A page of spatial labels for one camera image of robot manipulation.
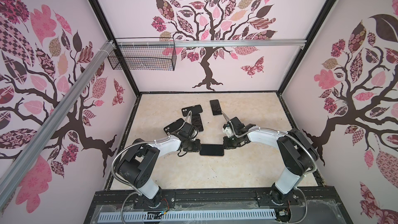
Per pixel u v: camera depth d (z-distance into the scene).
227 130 0.87
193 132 0.78
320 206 0.72
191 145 0.80
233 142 0.80
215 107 1.10
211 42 0.93
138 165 0.45
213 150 0.88
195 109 1.10
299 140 0.49
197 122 1.03
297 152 0.47
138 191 0.54
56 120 0.53
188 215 0.70
